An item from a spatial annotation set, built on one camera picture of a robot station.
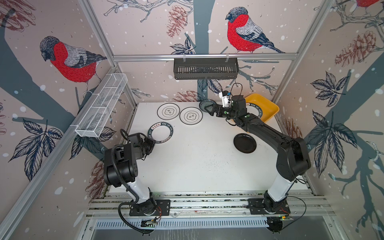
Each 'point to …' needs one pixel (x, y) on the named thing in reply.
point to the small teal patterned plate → (205, 103)
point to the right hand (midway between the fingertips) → (208, 110)
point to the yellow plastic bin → (269, 108)
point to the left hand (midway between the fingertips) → (155, 139)
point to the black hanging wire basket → (206, 68)
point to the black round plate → (245, 143)
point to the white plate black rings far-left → (168, 111)
